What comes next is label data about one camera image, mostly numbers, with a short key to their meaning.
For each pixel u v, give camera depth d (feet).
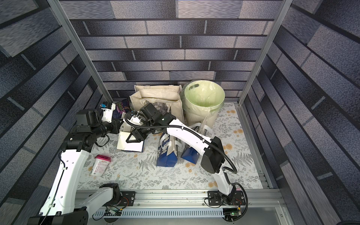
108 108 1.95
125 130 2.32
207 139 1.61
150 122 1.90
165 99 2.96
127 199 2.38
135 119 2.11
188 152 2.61
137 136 2.02
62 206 1.20
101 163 2.61
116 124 1.99
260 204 2.40
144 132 2.07
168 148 2.37
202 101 3.29
